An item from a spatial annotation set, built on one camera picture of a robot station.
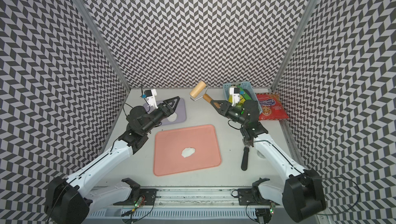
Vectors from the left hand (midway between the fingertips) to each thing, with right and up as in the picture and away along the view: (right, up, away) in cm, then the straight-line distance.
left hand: (178, 100), depth 71 cm
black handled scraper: (+34, -34, +14) cm, 50 cm away
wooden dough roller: (+10, +5, +5) cm, 12 cm away
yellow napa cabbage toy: (+29, +1, +31) cm, 43 cm away
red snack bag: (+56, -4, +29) cm, 64 cm away
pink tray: (-9, -25, +20) cm, 33 cm away
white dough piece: (+3, -29, +16) cm, 34 cm away
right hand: (+16, -2, +1) cm, 16 cm away
